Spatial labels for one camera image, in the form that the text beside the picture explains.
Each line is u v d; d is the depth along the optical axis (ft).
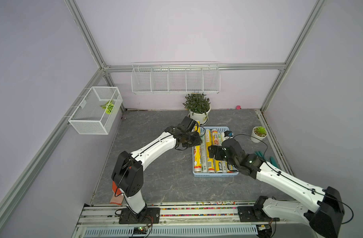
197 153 2.55
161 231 2.53
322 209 1.27
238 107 4.07
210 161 2.76
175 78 3.24
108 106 2.70
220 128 3.29
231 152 1.92
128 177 1.47
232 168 2.18
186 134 2.28
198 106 3.27
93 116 2.69
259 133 3.14
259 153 3.07
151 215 2.39
